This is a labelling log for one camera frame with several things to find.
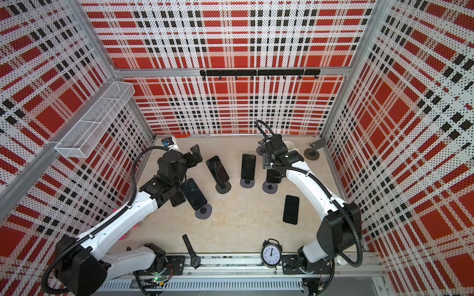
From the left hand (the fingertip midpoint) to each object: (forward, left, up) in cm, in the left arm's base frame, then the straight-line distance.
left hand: (190, 151), depth 78 cm
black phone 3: (-1, -10, -12) cm, 16 cm away
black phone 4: (-7, -35, -10) cm, 37 cm away
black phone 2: (-12, 0, -16) cm, 20 cm away
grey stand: (-16, -3, -27) cm, 32 cm away
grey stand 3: (+1, -25, -28) cm, 37 cm away
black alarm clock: (-34, -34, -25) cm, 55 cm away
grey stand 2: (-3, -12, -27) cm, 30 cm away
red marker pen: (+41, +21, -30) cm, 55 cm away
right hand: (-1, -37, -7) cm, 38 cm away
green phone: (+3, -25, -15) cm, 29 cm away
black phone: (-15, -46, -27) cm, 55 cm away
